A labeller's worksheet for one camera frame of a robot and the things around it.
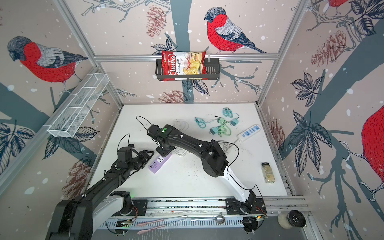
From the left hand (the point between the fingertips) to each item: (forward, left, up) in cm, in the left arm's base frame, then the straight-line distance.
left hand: (151, 154), depth 86 cm
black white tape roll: (-32, -67, +5) cm, 74 cm away
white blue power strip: (+14, -57, -4) cm, 59 cm away
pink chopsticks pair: (-32, -2, -6) cm, 33 cm away
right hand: (0, -7, -1) cm, 7 cm away
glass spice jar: (-12, -67, -3) cm, 68 cm away
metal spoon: (-32, -37, -4) cm, 49 cm away
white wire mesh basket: (+6, +37, +24) cm, 44 cm away
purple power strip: (-5, -3, -4) cm, 7 cm away
